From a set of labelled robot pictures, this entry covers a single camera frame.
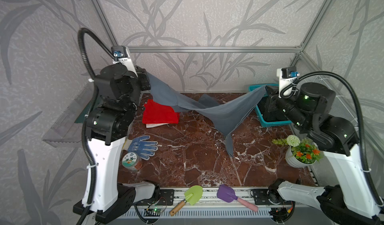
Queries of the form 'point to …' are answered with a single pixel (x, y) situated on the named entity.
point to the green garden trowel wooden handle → (192, 194)
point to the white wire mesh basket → (340, 106)
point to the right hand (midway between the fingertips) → (267, 82)
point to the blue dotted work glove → (137, 145)
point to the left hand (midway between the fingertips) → (140, 63)
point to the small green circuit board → (152, 212)
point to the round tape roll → (132, 161)
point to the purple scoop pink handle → (226, 193)
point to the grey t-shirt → (224, 113)
